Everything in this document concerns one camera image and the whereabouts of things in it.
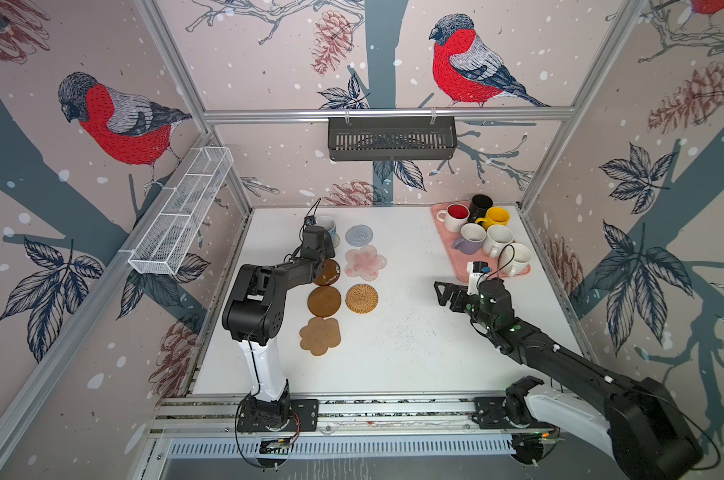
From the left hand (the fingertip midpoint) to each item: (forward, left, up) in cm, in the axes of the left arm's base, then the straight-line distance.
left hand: (323, 239), depth 100 cm
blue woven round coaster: (+8, -12, -8) cm, 16 cm away
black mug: (+15, -57, 0) cm, 59 cm away
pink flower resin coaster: (-4, -14, -8) cm, 17 cm away
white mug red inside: (+10, -47, 0) cm, 49 cm away
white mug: (+2, -62, -2) cm, 62 cm away
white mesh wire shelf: (-22, +34, +22) cm, 46 cm away
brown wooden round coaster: (-20, -1, -7) cm, 21 cm away
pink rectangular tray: (-4, -49, -8) cm, 50 cm away
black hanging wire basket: (+32, -26, +19) cm, 45 cm away
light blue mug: (+6, -2, +1) cm, 6 cm away
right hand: (-21, -38, +3) cm, 44 cm away
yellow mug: (+11, -63, -1) cm, 64 cm away
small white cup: (+2, -53, -3) cm, 53 cm away
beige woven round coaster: (+6, -4, -8) cm, 11 cm away
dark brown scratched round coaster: (-9, -2, -8) cm, 12 cm away
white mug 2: (-9, -63, 0) cm, 64 cm away
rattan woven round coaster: (-18, -13, -8) cm, 24 cm away
